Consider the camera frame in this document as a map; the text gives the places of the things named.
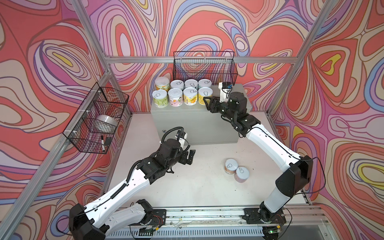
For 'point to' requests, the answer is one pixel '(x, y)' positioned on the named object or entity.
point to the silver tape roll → (107, 119)
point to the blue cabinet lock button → (164, 131)
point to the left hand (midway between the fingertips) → (189, 147)
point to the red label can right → (241, 174)
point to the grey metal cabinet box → (200, 126)
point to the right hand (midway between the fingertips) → (208, 101)
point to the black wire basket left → (93, 128)
